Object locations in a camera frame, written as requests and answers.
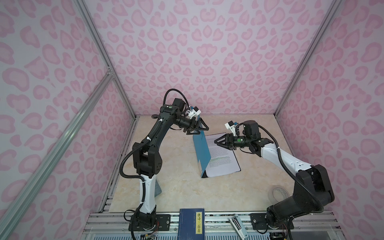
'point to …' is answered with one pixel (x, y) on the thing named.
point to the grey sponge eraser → (157, 190)
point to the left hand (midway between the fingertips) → (204, 128)
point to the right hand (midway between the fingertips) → (218, 142)
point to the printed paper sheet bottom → (223, 160)
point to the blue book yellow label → (191, 224)
